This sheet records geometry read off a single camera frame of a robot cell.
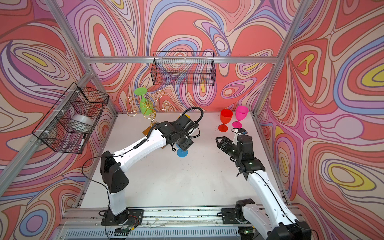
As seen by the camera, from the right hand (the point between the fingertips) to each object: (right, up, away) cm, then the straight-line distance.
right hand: (220, 144), depth 80 cm
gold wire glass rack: (-63, +27, +39) cm, 79 cm away
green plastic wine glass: (-41, +20, +1) cm, 45 cm away
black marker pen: (-70, +2, -7) cm, 70 cm away
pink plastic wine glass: (+18, +18, +20) cm, 33 cm away
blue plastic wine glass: (-23, -8, +17) cm, 30 cm away
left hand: (-18, +2, +2) cm, 18 cm away
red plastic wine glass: (+7, +16, +18) cm, 25 cm away
